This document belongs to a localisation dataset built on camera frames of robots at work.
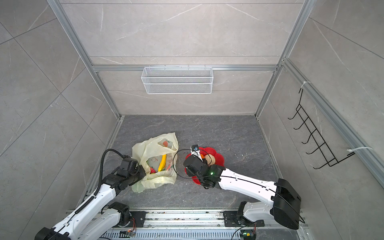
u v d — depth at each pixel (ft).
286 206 1.30
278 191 1.39
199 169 1.85
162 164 2.96
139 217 2.40
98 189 1.71
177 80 3.32
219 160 2.95
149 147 2.76
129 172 2.06
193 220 2.45
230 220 2.40
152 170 2.87
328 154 2.00
